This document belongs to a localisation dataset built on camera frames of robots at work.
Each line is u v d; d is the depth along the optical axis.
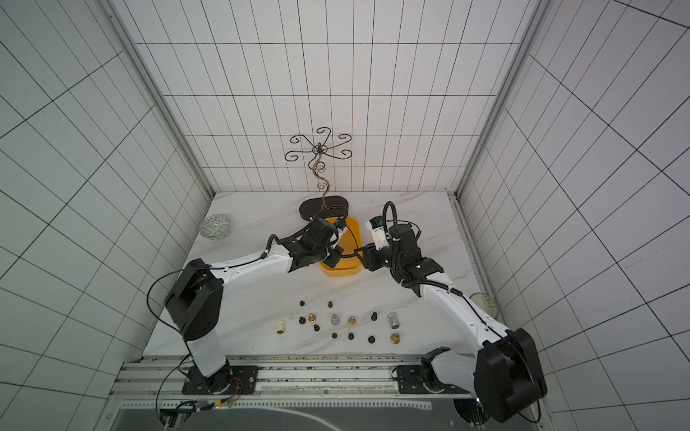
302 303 0.87
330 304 0.87
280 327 0.81
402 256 0.61
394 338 0.79
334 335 0.81
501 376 0.40
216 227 1.07
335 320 0.82
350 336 0.80
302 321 0.83
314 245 0.68
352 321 0.83
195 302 0.47
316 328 0.81
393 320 0.83
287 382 0.74
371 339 0.79
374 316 0.83
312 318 0.83
